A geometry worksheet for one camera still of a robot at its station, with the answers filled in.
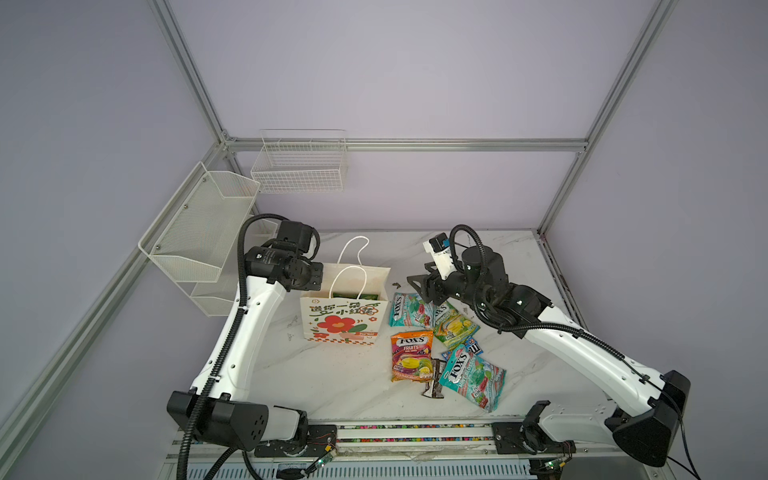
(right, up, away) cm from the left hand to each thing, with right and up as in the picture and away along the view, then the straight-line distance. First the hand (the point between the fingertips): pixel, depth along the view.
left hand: (304, 280), depth 73 cm
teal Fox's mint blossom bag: (+28, -11, +20) cm, 36 cm away
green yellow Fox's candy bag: (+13, -4, -4) cm, 14 cm away
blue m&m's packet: (+46, -21, +15) cm, 52 cm away
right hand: (+27, +3, -4) cm, 28 cm away
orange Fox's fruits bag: (+28, -23, +10) cm, 37 cm away
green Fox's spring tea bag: (+40, -16, +17) cm, 46 cm away
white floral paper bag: (+12, -6, -2) cm, 14 cm away
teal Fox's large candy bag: (+44, -28, +7) cm, 53 cm away
